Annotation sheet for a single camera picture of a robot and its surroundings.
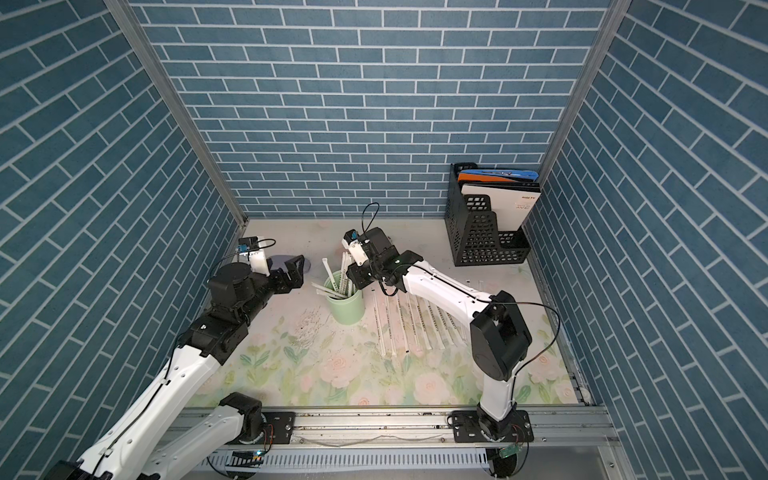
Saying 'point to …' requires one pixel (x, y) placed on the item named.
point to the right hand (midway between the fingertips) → (354, 271)
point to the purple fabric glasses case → (278, 261)
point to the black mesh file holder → (472, 232)
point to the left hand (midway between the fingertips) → (296, 259)
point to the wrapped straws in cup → (345, 288)
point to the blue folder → (529, 174)
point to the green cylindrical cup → (347, 311)
